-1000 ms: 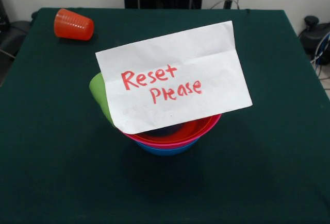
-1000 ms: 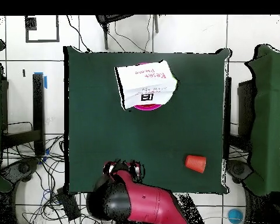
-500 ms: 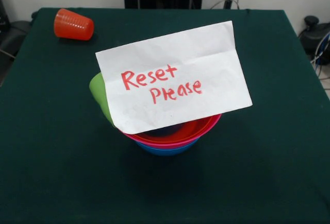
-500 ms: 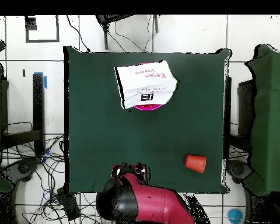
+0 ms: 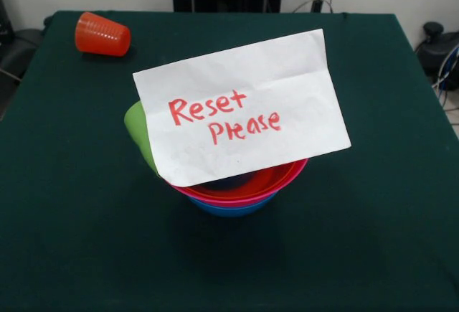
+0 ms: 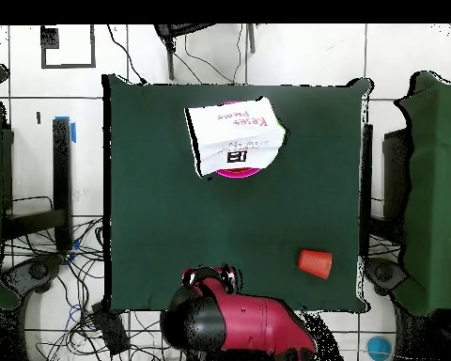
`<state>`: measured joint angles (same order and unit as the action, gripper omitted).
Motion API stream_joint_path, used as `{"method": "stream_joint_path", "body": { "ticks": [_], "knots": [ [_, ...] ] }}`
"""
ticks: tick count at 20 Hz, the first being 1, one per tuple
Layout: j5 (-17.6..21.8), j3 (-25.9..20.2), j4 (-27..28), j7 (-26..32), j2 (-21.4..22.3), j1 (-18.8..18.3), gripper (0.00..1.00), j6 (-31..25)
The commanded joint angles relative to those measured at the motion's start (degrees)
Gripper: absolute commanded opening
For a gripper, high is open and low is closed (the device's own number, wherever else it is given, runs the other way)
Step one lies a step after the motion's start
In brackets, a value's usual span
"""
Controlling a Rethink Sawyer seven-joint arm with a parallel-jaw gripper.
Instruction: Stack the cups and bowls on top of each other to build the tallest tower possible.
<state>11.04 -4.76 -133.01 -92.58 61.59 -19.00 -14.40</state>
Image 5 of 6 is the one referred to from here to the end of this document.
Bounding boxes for red bowl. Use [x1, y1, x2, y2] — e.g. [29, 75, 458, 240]
[191, 161, 301, 200]

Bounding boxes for pink bowl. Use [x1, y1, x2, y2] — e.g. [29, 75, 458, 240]
[171, 158, 309, 208]

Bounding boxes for white paper reset sign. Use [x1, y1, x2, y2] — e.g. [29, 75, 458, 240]
[132, 28, 352, 188]

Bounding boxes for blue bowl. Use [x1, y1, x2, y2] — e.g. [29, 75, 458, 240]
[188, 192, 279, 219]

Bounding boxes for green cup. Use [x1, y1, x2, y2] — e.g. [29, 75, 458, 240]
[123, 100, 159, 178]

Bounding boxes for dark green tablecloth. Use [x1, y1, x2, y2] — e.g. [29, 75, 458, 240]
[0, 9, 459, 312]

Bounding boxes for orange ribbed cup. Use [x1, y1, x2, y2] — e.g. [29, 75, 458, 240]
[74, 11, 132, 57]

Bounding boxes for black chair base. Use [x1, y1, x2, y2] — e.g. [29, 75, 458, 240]
[415, 21, 459, 90]
[0, 0, 49, 119]

